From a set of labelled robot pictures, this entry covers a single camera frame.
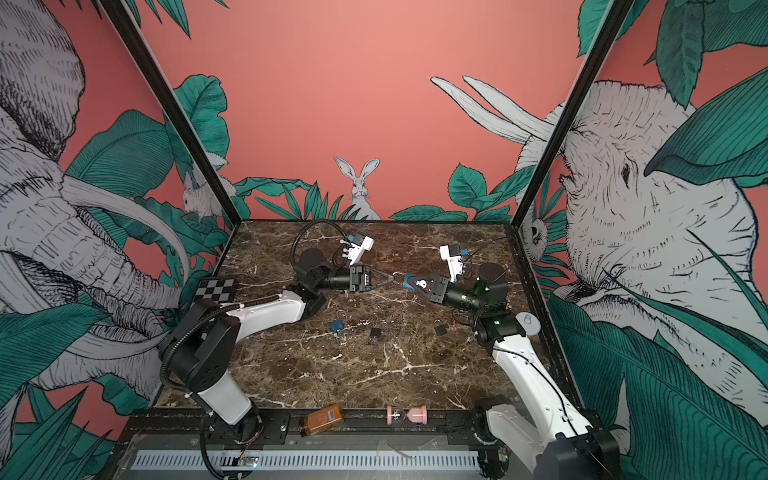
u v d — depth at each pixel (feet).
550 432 1.34
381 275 2.38
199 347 1.51
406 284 2.30
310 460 2.30
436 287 2.05
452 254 2.20
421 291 2.22
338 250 2.35
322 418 2.36
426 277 2.25
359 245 2.35
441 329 3.04
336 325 3.02
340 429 2.45
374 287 2.35
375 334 2.97
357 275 2.24
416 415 2.42
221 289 3.15
